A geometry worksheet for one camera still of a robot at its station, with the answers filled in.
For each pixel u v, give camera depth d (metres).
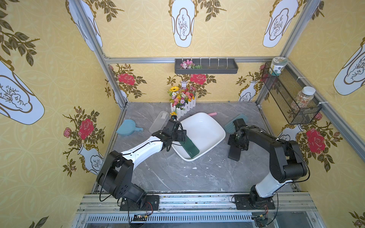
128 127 1.08
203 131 1.04
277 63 0.84
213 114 1.13
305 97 0.65
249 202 0.73
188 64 0.87
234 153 0.88
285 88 0.90
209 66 0.92
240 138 0.71
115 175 0.44
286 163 0.46
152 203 0.73
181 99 1.00
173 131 0.68
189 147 0.95
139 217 0.73
